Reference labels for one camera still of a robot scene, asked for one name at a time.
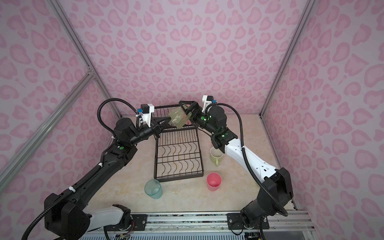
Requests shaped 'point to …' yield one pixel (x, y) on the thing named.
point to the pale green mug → (216, 155)
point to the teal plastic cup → (153, 188)
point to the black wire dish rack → (178, 154)
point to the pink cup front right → (213, 181)
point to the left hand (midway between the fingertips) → (170, 116)
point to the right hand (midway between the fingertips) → (181, 106)
